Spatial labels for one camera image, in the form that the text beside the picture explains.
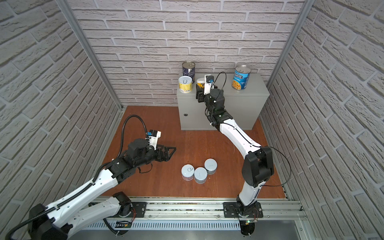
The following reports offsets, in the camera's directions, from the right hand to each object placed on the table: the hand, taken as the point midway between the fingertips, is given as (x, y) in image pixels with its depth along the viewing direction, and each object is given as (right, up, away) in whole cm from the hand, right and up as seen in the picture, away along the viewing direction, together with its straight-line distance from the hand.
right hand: (203, 81), depth 76 cm
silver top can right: (+4, -46, +7) cm, 47 cm away
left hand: (-17, -33, -2) cm, 37 cm away
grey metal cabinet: (+28, -12, +12) cm, 33 cm away
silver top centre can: (-1, -50, +4) cm, 50 cm away
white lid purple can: (-9, -49, +5) cm, 50 cm away
